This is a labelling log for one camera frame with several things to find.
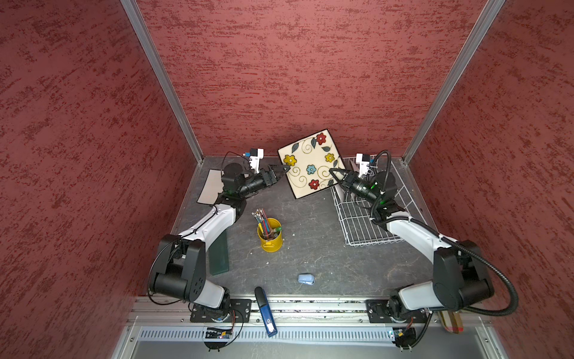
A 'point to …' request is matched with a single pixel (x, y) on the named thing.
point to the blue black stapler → (269, 320)
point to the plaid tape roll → (451, 321)
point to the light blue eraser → (306, 279)
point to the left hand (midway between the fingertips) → (287, 174)
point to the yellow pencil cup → (273, 241)
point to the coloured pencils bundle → (263, 223)
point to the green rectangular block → (219, 256)
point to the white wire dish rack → (358, 227)
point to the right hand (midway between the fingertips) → (327, 174)
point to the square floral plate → (309, 161)
